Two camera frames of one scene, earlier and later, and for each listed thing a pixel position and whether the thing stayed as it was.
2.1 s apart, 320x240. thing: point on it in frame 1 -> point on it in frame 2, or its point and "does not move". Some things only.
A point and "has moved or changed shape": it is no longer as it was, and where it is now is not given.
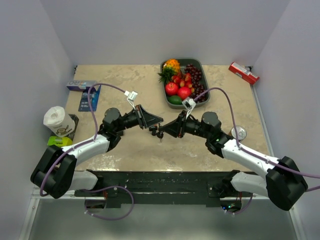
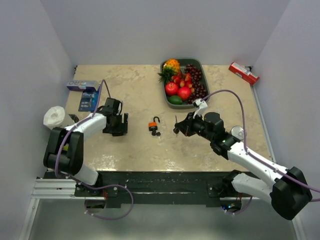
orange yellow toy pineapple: x=170 y=67 does not move
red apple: x=171 y=88 does not move
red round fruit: x=184 y=92 does not move
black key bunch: x=153 y=129 has moved or changed shape
